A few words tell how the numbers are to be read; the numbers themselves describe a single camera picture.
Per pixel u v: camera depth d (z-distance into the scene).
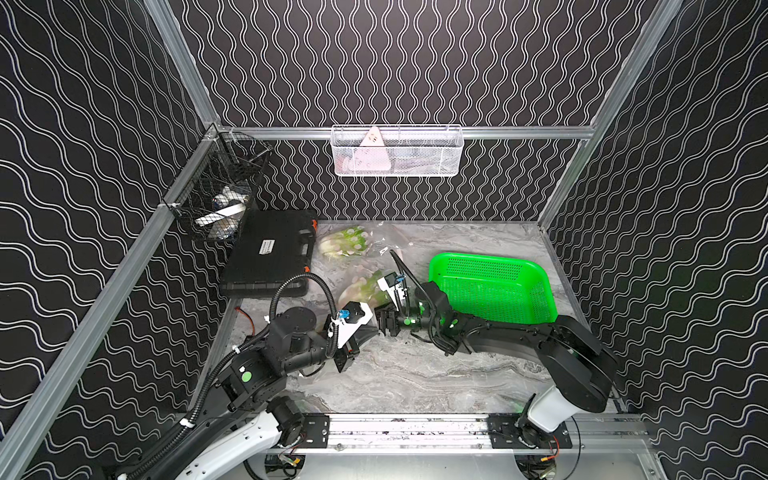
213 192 0.93
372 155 0.90
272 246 1.03
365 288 0.90
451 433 0.76
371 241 1.01
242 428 0.59
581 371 0.45
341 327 0.52
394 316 0.69
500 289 1.00
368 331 0.63
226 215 0.74
